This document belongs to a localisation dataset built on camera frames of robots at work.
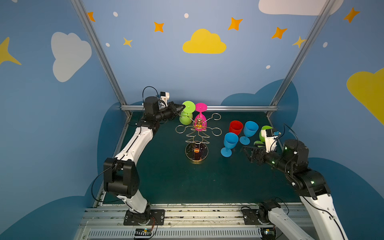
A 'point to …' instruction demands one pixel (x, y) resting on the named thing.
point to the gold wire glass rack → (197, 152)
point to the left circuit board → (143, 232)
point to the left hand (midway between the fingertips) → (184, 104)
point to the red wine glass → (235, 127)
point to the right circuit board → (268, 233)
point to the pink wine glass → (200, 121)
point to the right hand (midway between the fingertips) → (251, 144)
